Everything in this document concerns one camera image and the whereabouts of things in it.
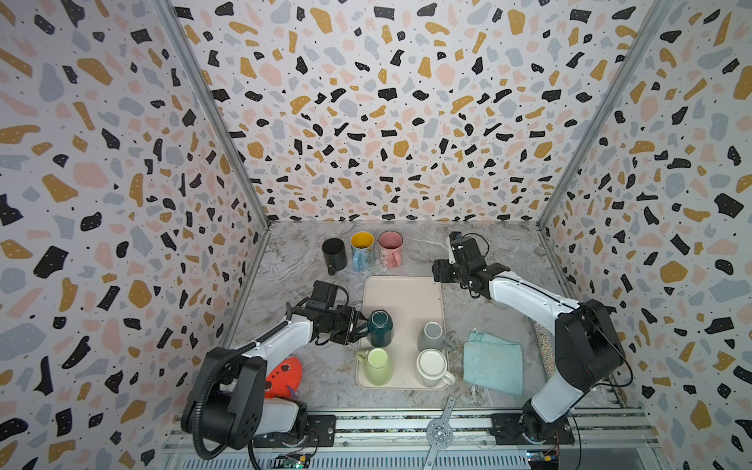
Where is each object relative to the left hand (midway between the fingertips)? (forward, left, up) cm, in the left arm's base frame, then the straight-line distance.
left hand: (370, 317), depth 85 cm
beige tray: (+11, -13, -11) cm, 21 cm away
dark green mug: (-4, -3, +1) cm, 5 cm away
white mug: (-13, -16, -2) cm, 21 cm away
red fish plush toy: (-16, +22, -2) cm, 27 cm away
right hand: (+16, -21, +6) cm, 27 cm away
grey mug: (-7, -17, +1) cm, 18 cm away
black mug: (+25, +13, -2) cm, 29 cm away
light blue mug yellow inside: (+25, +4, 0) cm, 25 cm away
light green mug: (-14, -2, +1) cm, 15 cm away
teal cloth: (-11, -36, -9) cm, 38 cm away
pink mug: (+30, -6, -2) cm, 31 cm away
